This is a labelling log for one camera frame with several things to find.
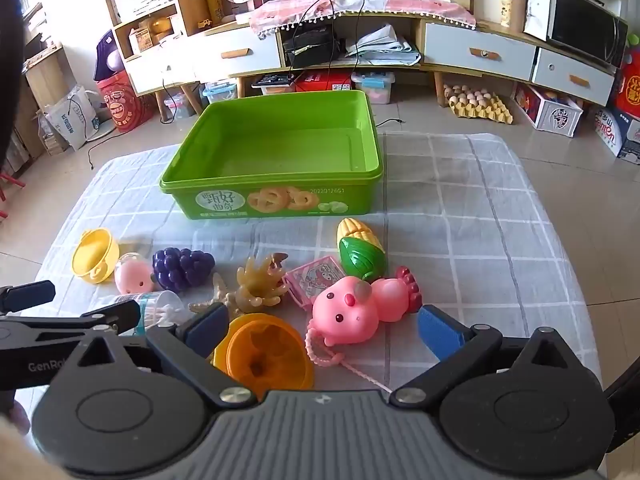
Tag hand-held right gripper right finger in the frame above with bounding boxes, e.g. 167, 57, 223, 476
389, 305, 601, 408

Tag green plastic box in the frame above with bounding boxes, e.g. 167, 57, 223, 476
160, 91, 385, 220

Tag clear cotton swab jar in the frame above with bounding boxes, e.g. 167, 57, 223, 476
97, 290, 193, 336

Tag clear box blue lid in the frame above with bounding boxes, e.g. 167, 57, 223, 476
350, 71, 396, 106

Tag person's left hand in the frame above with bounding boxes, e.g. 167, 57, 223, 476
0, 401, 32, 436

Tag purple plastic object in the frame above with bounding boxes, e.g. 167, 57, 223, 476
94, 30, 123, 81

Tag yellow toy pot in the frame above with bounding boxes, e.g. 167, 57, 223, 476
71, 228, 121, 282

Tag pink toy pig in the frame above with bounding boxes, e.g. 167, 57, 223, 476
304, 266, 423, 395

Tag wooden shelf cabinet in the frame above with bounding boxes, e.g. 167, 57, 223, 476
104, 0, 211, 96

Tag red flat box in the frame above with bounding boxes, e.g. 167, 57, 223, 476
295, 70, 356, 93

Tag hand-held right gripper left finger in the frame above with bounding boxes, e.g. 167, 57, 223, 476
64, 304, 258, 408

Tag toy corn with green husk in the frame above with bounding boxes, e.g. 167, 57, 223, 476
336, 217, 387, 282

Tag black bag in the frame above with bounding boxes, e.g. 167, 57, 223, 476
282, 30, 341, 68

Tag red gift box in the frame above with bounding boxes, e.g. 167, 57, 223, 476
614, 62, 640, 121

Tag brown toy octopus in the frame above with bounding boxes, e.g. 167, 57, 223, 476
227, 252, 290, 315

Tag white plastic crate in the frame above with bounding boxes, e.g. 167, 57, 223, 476
514, 82, 585, 138

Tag dark cloth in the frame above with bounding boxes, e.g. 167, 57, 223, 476
0, 0, 31, 171

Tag white printed bag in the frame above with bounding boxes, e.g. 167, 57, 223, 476
46, 85, 101, 151

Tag small cardboard box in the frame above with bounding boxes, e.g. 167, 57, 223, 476
129, 27, 153, 53

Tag tan toy starfish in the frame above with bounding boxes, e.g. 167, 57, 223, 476
187, 272, 246, 316

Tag wooden tv cabinet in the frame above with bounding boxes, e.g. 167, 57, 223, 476
187, 7, 617, 108

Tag black microwave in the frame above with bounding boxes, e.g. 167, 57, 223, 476
546, 0, 628, 68

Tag light wooden desk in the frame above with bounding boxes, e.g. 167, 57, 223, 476
22, 45, 68, 158

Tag clear box teal handles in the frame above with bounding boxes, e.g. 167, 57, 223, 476
202, 81, 238, 106

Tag cream fuzzy sleeve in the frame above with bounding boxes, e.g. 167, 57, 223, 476
0, 422, 68, 480

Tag pink card box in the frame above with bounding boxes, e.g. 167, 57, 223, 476
284, 255, 346, 309

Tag pink tasselled cloth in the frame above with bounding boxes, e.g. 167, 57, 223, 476
249, 0, 478, 41

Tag pink capsule ball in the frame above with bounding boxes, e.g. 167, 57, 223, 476
114, 252, 153, 295

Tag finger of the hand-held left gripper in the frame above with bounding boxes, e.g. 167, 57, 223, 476
0, 301, 142, 336
0, 280, 57, 315

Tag grey checked tablecloth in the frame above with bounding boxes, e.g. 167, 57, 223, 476
15, 132, 608, 411

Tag blue white carton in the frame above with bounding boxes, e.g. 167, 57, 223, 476
592, 107, 640, 163

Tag red printed bucket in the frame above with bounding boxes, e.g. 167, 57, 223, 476
97, 67, 156, 133

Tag yellow egg tray with eggs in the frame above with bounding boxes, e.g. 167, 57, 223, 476
444, 84, 516, 126

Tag purple toy grapes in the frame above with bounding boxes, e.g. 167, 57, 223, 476
151, 248, 217, 293

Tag pile of white bags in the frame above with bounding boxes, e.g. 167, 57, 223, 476
345, 25, 423, 67

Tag small clear storage box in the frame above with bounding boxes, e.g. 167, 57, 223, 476
165, 95, 193, 121

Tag clear box with black keyboard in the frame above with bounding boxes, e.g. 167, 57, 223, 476
252, 74, 296, 96

